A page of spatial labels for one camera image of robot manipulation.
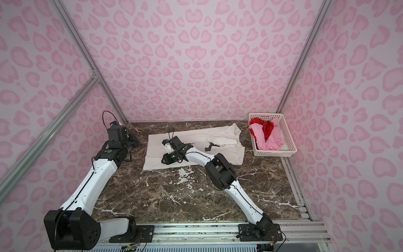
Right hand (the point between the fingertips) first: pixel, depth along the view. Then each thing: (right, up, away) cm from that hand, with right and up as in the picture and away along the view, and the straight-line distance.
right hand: (163, 164), depth 98 cm
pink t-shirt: (+72, +14, +4) cm, 73 cm away
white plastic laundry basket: (+80, +10, +2) cm, 81 cm away
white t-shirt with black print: (+37, +14, +10) cm, 41 cm away
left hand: (-11, +19, -17) cm, 28 cm away
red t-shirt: (+69, +24, +8) cm, 73 cm away
